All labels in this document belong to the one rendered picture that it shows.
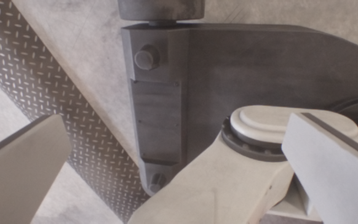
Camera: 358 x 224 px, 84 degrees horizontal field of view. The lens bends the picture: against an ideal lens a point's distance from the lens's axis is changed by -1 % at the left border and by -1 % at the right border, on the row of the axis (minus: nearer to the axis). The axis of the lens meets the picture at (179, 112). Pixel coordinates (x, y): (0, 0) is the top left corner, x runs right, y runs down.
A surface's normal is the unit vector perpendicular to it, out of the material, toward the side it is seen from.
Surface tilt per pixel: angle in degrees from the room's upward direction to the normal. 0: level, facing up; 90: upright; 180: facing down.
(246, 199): 90
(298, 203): 90
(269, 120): 90
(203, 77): 0
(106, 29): 0
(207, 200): 115
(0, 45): 0
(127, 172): 23
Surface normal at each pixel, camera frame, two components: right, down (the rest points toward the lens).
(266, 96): -0.19, 0.47
